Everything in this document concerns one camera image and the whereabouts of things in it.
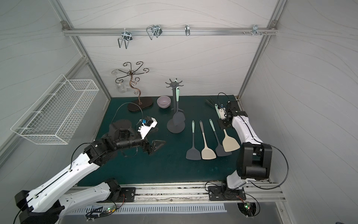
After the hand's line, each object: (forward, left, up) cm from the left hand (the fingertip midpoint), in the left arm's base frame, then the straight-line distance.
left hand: (161, 137), depth 63 cm
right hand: (+21, -38, -18) cm, 47 cm away
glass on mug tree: (+44, +35, -8) cm, 57 cm away
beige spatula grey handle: (+4, -25, -28) cm, 38 cm away
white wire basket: (+9, +54, +2) cm, 55 cm away
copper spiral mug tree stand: (+42, +31, -28) cm, 59 cm away
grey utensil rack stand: (+27, 0, -31) cm, 41 cm away
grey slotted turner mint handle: (+8, -34, -29) cm, 45 cm away
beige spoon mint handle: (+9, -39, -24) cm, 47 cm away
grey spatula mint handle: (+4, -17, -28) cm, 33 cm away
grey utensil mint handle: (+22, -7, -14) cm, 27 cm away
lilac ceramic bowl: (+47, +7, -26) cm, 54 cm away
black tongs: (+47, -35, -29) cm, 65 cm away
